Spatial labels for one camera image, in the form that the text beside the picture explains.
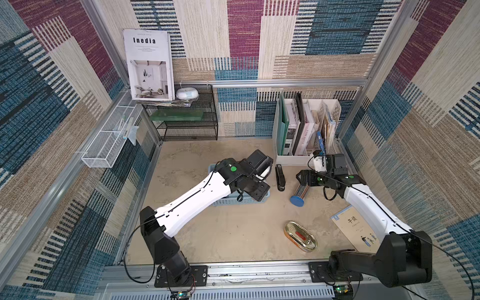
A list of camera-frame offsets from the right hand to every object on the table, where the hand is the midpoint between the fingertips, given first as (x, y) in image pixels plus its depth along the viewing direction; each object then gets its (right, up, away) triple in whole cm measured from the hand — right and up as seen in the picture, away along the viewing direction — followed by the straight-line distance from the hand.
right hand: (306, 172), depth 86 cm
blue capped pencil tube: (-3, -13, +3) cm, 13 cm away
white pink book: (0, +19, +3) cm, 19 cm away
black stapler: (-9, -4, +13) cm, 16 cm away
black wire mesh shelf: (-63, +24, +34) cm, 76 cm away
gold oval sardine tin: (-4, -27, -6) cm, 28 cm away
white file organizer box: (+14, +30, +11) cm, 34 cm away
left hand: (-23, -4, -13) cm, 26 cm away
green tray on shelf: (-61, +28, +9) cm, 68 cm away
